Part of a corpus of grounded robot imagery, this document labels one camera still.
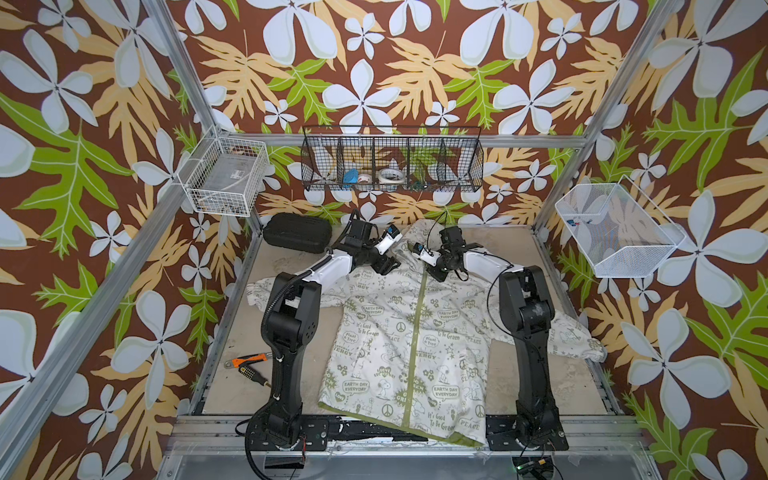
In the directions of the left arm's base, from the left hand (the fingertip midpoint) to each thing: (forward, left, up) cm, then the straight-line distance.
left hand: (392, 250), depth 98 cm
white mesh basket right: (-7, -62, +17) cm, 65 cm away
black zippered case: (+16, +37, -8) cm, 41 cm away
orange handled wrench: (-34, +45, -10) cm, 57 cm away
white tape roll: (+20, +1, +16) cm, 25 cm away
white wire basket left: (+9, +49, +23) cm, 55 cm away
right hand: (+2, -14, -10) cm, 17 cm away
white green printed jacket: (-29, -5, -11) cm, 32 cm away
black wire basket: (+25, 0, +19) cm, 31 cm away
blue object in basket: (+15, +14, +19) cm, 28 cm away
